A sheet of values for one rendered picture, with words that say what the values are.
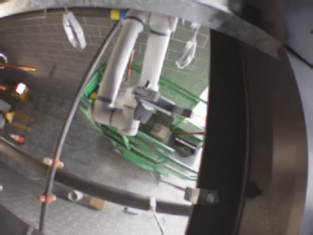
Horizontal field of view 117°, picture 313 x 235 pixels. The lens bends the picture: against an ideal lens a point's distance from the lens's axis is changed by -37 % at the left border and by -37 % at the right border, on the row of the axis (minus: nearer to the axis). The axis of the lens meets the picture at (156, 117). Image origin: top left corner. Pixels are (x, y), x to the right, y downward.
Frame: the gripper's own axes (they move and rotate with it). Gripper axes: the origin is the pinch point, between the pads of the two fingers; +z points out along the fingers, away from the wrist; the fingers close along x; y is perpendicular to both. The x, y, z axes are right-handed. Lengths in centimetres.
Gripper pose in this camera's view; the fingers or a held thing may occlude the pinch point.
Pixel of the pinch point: (172, 105)
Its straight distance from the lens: 43.4
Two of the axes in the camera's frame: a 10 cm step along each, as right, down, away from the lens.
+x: 7.8, 3.3, 5.3
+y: 4.0, -9.2, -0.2
